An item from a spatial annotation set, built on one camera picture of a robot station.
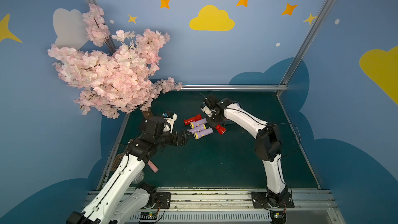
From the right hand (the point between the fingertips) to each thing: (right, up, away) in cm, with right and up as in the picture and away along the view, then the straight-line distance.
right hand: (215, 119), depth 93 cm
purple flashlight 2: (-14, -7, +4) cm, 16 cm away
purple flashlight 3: (-11, -10, +1) cm, 15 cm away
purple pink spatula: (-35, -25, -10) cm, 45 cm away
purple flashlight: (-14, -3, +5) cm, 15 cm away
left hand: (-17, -4, -19) cm, 26 cm away
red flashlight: (+3, -6, -5) cm, 8 cm away
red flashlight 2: (-18, -2, +8) cm, 20 cm away
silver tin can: (-40, -28, -17) cm, 52 cm away
